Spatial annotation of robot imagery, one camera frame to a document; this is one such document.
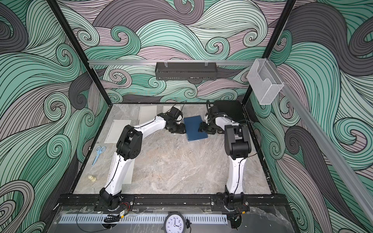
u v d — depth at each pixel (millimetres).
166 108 1180
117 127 1071
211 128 880
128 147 590
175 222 660
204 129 900
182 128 911
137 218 697
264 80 789
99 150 925
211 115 784
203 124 933
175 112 835
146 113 1143
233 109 1279
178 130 898
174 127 872
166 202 745
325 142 519
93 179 797
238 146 549
